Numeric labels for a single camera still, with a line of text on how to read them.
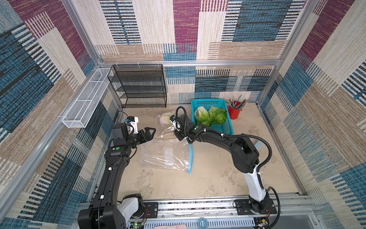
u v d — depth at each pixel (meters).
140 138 0.69
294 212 0.73
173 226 0.68
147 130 0.70
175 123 0.82
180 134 0.82
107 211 0.39
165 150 0.95
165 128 1.02
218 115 1.05
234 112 1.07
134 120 0.71
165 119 1.05
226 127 0.98
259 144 0.91
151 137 0.70
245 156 0.53
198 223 0.70
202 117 1.02
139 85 1.09
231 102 1.01
